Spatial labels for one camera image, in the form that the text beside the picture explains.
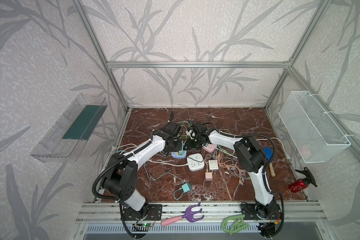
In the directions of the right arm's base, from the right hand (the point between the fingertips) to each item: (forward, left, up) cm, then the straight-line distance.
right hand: (184, 144), depth 96 cm
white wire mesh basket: (-14, -57, +31) cm, 66 cm away
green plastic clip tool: (-42, -24, -2) cm, 49 cm away
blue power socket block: (-6, 0, 0) cm, 6 cm away
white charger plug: (-13, -17, 0) cm, 22 cm away
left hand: (-3, +2, +6) cm, 7 cm away
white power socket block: (-12, -7, -1) cm, 14 cm away
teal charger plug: (-26, -2, 0) cm, 26 cm away
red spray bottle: (-26, -59, +4) cm, 65 cm away
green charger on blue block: (-7, +2, +3) cm, 8 cm away
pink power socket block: (-2, -16, -1) cm, 17 cm away
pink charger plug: (-20, -14, -1) cm, 24 cm away
